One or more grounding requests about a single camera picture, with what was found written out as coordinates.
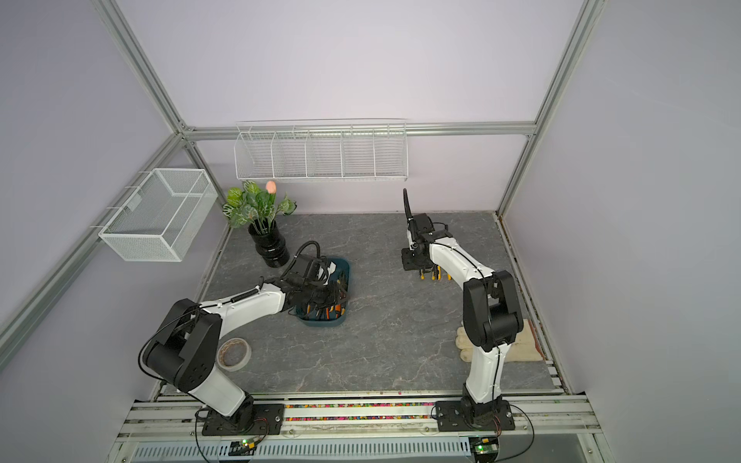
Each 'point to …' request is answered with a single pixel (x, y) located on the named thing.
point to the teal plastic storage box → (334, 314)
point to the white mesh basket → (161, 218)
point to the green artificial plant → (256, 206)
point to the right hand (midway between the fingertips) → (411, 260)
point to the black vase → (271, 246)
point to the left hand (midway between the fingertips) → (348, 298)
